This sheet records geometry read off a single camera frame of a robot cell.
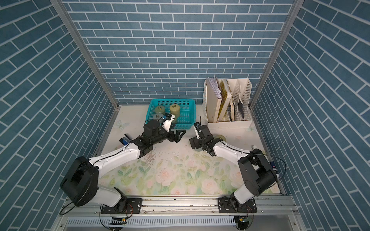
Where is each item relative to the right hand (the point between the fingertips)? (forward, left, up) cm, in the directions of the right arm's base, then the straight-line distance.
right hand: (198, 138), depth 92 cm
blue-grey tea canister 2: (+14, +30, +2) cm, 33 cm away
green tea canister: (+21, +30, +3) cm, 37 cm away
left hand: (-3, +9, +13) cm, 16 cm away
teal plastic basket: (+23, +10, -8) cm, 26 cm away
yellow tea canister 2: (+2, -14, +1) cm, 14 cm away
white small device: (-1, -36, -5) cm, 37 cm away
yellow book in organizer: (+21, -16, +18) cm, 32 cm away
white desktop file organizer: (+24, -28, 0) cm, 37 cm away
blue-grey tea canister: (-4, 0, -8) cm, 9 cm away
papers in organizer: (+28, -8, +23) cm, 36 cm away
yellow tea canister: (+23, +19, +1) cm, 30 cm away
